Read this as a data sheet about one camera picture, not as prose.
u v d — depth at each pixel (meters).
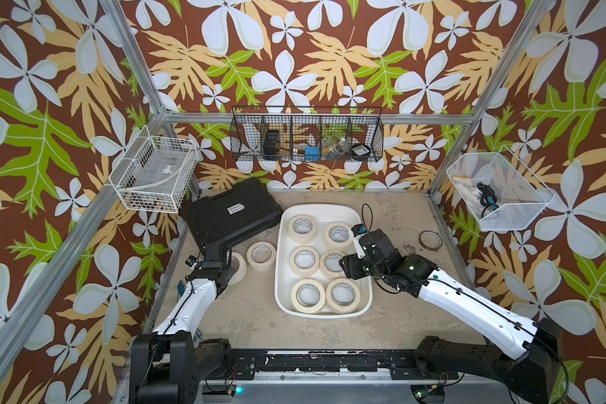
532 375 0.38
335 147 0.94
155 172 0.79
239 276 0.86
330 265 0.91
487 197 0.81
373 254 0.57
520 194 0.74
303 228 1.05
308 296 0.87
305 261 0.95
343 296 0.87
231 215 1.04
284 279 0.91
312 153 0.95
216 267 0.68
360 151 0.96
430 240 1.03
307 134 0.98
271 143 0.99
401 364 0.75
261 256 0.98
